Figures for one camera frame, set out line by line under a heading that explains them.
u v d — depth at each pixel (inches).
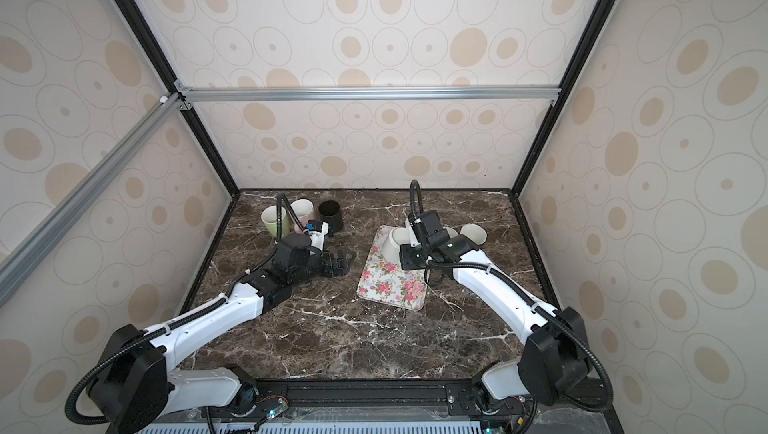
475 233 37.6
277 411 28.0
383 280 37.2
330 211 40.4
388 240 32.6
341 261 28.7
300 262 25.5
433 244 24.1
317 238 28.8
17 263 20.2
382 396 29.4
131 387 15.5
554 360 16.2
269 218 39.9
